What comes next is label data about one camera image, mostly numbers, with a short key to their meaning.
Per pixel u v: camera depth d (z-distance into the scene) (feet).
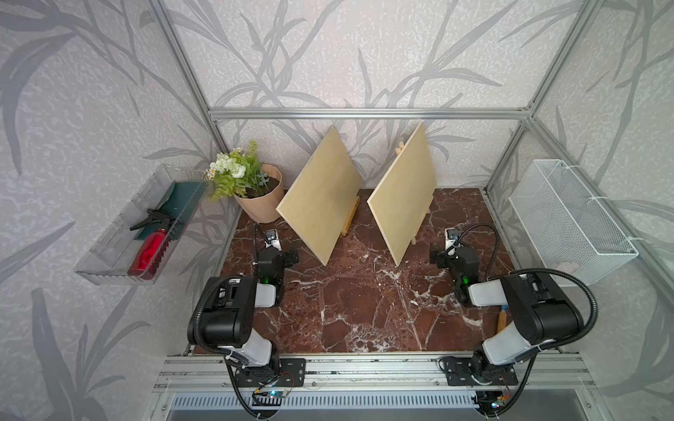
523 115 3.08
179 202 2.33
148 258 1.89
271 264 2.32
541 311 1.51
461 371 2.40
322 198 3.01
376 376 2.42
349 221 3.43
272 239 2.64
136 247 2.02
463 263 2.34
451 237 2.66
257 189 3.26
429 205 3.45
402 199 3.53
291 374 2.38
